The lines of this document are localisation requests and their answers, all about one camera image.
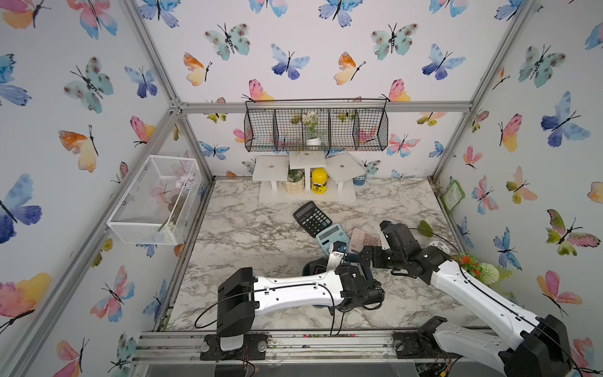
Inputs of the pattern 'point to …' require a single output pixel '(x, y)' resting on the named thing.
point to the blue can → (359, 181)
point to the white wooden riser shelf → (273, 171)
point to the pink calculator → (360, 238)
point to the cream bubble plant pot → (296, 181)
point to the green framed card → (452, 195)
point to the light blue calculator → (327, 237)
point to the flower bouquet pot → (486, 272)
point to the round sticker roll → (440, 245)
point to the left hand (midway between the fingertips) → (327, 275)
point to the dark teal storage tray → (316, 266)
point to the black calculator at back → (312, 218)
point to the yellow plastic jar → (319, 181)
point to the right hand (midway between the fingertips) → (372, 253)
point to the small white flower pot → (311, 119)
